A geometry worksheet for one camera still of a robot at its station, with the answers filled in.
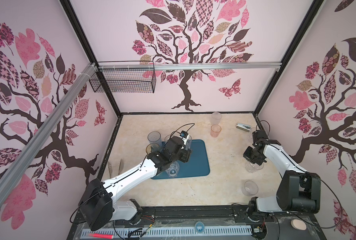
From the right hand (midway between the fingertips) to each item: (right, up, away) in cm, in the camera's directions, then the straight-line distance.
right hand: (248, 156), depth 88 cm
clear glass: (-2, -16, -6) cm, 18 cm away
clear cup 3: (-14, +25, +22) cm, 36 cm away
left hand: (-37, +5, -8) cm, 39 cm away
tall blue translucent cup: (-57, +11, +7) cm, 59 cm away
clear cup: (-36, +6, +12) cm, 38 cm away
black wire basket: (-72, +51, +7) cm, 88 cm away
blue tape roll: (-31, -31, -17) cm, 47 cm away
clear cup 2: (-45, -8, 0) cm, 46 cm away
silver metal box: (+7, +18, +22) cm, 29 cm away
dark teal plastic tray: (-30, -6, +2) cm, 31 cm away
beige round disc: (+18, -30, -16) cm, 38 cm away
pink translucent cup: (-16, +16, +17) cm, 28 cm away
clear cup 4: (0, -5, -6) cm, 7 cm away
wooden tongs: (-84, -8, +2) cm, 84 cm away
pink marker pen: (-78, -33, -20) cm, 87 cm away
